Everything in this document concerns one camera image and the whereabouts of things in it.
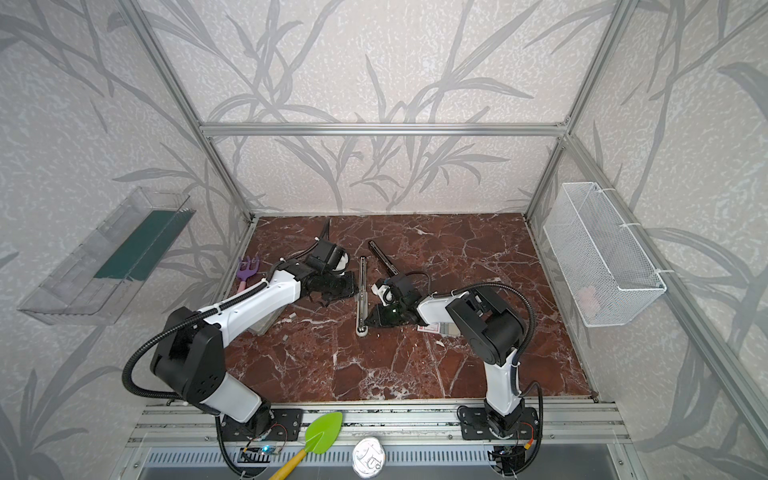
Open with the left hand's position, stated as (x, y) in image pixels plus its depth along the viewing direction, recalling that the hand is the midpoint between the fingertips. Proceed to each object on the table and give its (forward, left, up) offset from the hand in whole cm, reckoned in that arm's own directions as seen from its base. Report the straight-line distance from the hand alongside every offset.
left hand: (363, 281), depth 86 cm
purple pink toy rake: (+11, +45, -15) cm, 49 cm away
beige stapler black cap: (-6, +1, -11) cm, 12 cm away
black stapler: (+12, -7, -11) cm, 17 cm away
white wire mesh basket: (-12, -54, +23) cm, 60 cm away
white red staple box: (-10, -25, -11) cm, 28 cm away
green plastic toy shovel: (-37, +9, -11) cm, 40 cm away
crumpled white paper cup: (-41, -4, -6) cm, 42 cm away
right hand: (-5, -1, -11) cm, 12 cm away
